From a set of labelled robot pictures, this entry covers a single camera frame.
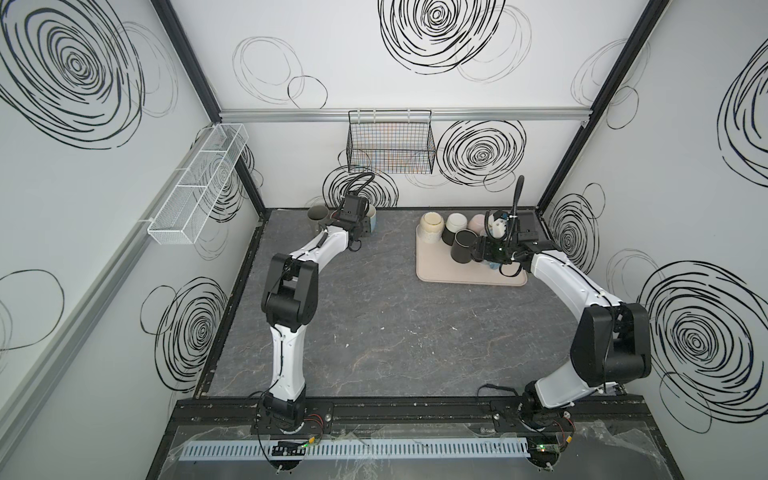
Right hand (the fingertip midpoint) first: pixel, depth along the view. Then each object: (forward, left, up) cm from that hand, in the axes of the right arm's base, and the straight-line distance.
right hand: (475, 247), depth 90 cm
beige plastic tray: (+5, +10, -16) cm, 19 cm away
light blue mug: (+18, +33, -4) cm, 38 cm away
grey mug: (+17, +53, -4) cm, 56 cm away
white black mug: (+16, +3, -6) cm, 17 cm away
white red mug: (-1, +41, +14) cm, 43 cm away
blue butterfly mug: (-1, -4, +10) cm, 10 cm away
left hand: (+13, +36, -3) cm, 38 cm away
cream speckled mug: (+14, +12, -7) cm, 20 cm away
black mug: (+4, +3, -6) cm, 8 cm away
